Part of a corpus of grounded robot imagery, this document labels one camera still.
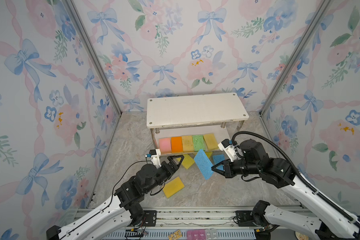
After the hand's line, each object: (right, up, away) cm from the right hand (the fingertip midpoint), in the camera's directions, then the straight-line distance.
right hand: (213, 167), depth 64 cm
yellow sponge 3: (-19, -16, +20) cm, 32 cm away
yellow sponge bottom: (-10, +7, +28) cm, 31 cm away
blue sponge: (-4, +1, +4) cm, 5 cm away
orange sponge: (-17, +7, +28) cm, 33 cm away
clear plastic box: (0, -32, +5) cm, 32 cm away
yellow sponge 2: (+4, 0, +32) cm, 32 cm away
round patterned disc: (+42, -34, +6) cm, 54 cm away
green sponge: (-3, +8, +29) cm, 30 cm away
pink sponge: (-24, +6, +27) cm, 36 cm away
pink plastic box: (-7, -33, +6) cm, 34 cm away
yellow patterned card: (-16, -33, +5) cm, 37 cm away
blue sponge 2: (0, +5, -5) cm, 7 cm away
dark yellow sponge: (+5, +8, +31) cm, 32 cm away
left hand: (-13, +2, +3) cm, 14 cm away
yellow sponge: (-10, -4, +30) cm, 32 cm away
